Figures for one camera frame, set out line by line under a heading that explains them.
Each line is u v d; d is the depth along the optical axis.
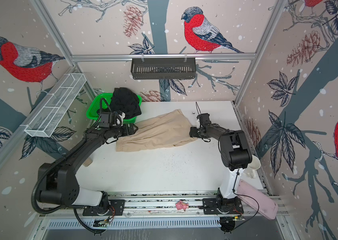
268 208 0.71
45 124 0.70
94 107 1.11
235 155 0.51
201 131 0.75
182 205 0.71
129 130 0.78
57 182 0.42
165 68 1.04
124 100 1.11
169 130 1.03
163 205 0.76
